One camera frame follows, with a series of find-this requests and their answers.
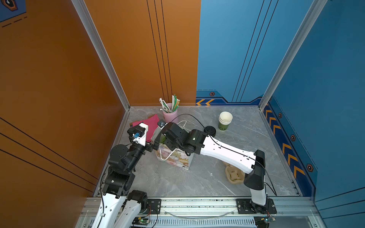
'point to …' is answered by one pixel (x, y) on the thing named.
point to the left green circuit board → (139, 220)
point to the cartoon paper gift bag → (173, 157)
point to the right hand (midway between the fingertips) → (167, 135)
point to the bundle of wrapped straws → (175, 104)
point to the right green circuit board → (266, 220)
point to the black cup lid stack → (210, 130)
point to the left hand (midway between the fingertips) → (151, 125)
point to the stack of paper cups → (225, 118)
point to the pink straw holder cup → (170, 117)
